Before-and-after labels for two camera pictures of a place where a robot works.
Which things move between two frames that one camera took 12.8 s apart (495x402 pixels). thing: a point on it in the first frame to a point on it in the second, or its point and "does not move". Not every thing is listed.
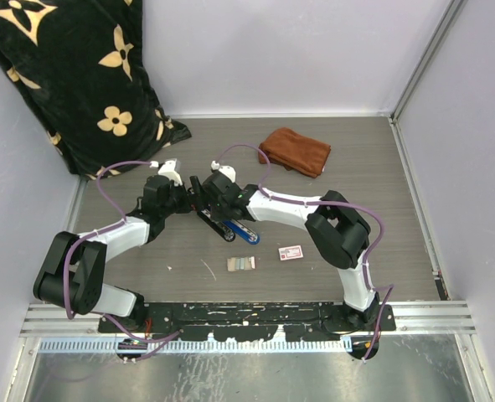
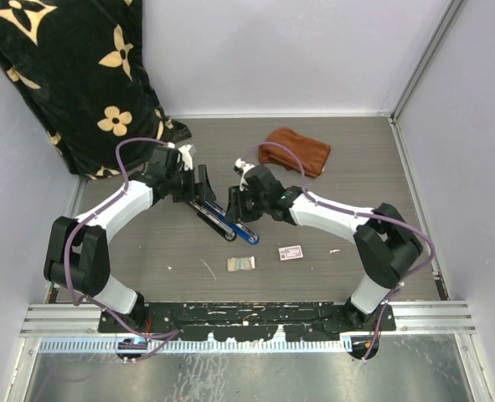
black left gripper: [192, 202] to [199, 191]
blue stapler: [251, 237] does not move
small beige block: [240, 263] does not move
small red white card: [291, 252] does not move
